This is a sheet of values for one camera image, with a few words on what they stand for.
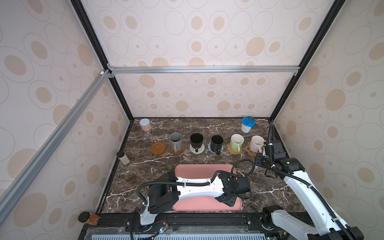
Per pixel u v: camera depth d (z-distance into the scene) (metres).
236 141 0.97
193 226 0.73
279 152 0.58
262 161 0.70
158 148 1.02
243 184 0.59
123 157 0.89
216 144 0.98
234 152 1.00
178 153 0.98
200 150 1.00
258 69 1.91
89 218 0.68
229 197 0.67
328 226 0.39
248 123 1.05
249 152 1.00
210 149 1.01
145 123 1.09
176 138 0.99
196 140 0.95
